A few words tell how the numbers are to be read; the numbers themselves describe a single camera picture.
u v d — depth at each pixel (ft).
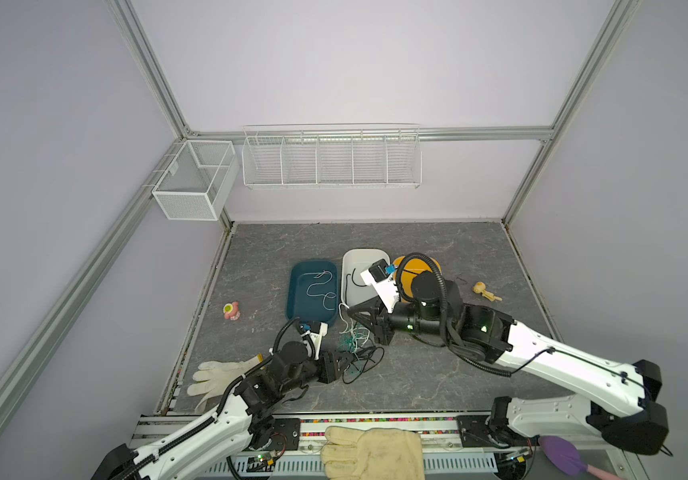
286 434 2.42
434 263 1.40
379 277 1.70
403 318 1.72
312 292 3.29
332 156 3.26
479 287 3.24
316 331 2.37
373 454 2.32
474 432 2.43
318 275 3.40
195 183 3.26
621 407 1.32
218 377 2.72
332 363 2.31
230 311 3.00
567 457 2.34
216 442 1.70
